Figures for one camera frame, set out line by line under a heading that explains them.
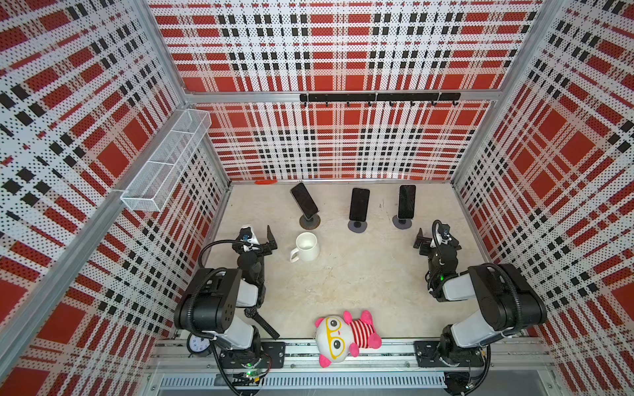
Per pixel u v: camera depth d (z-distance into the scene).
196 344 0.74
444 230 0.76
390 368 0.73
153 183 0.92
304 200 1.01
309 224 1.05
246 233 0.74
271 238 0.83
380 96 0.89
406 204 0.98
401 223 1.05
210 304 0.46
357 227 1.05
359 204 0.96
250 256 0.70
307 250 0.89
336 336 0.71
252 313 0.82
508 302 0.45
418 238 0.84
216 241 0.74
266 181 1.28
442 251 0.73
